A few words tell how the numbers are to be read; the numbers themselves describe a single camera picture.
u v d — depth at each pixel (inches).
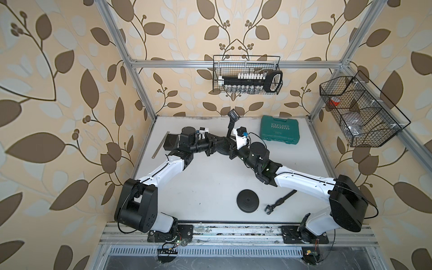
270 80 32.5
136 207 17.2
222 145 29.6
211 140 28.0
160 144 41.7
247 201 32.3
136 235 29.6
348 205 16.7
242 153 26.3
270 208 31.5
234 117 25.3
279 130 42.6
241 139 24.9
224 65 35.9
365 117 28.9
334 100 34.2
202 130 31.6
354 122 28.9
